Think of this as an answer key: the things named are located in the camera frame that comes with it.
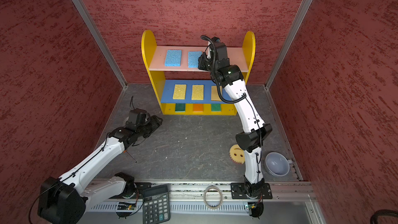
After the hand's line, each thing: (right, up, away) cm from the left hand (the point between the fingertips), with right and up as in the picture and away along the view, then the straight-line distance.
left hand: (160, 125), depth 83 cm
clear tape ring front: (+32, -31, -11) cm, 46 cm away
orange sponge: (+20, +9, +22) cm, 31 cm away
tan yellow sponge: (+31, +17, +12) cm, 38 cm away
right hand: (+22, +33, -8) cm, 41 cm away
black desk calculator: (+2, -34, -14) cm, 37 cm away
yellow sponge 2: (+20, +19, +13) cm, 31 cm away
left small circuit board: (-14, -37, -10) cm, 41 cm away
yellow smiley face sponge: (+43, -16, 0) cm, 46 cm away
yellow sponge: (+8, +19, +14) cm, 25 cm away
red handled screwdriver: (-6, -5, -26) cm, 27 cm away
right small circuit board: (+47, -36, -11) cm, 61 cm away
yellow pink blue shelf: (-2, +29, +19) cm, 35 cm away
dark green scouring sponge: (+8, +9, +21) cm, 24 cm away
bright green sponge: (+33, +9, +22) cm, 40 cm away
